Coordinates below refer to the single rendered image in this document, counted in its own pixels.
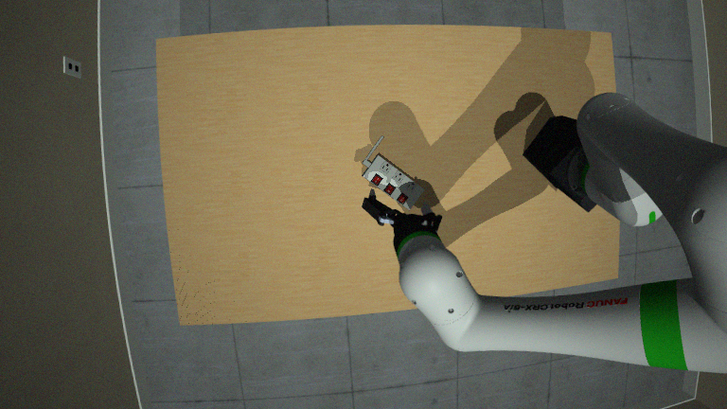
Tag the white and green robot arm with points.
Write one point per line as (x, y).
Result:
(669, 324)

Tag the white power strip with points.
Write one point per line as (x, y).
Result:
(391, 181)

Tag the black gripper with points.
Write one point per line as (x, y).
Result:
(379, 212)

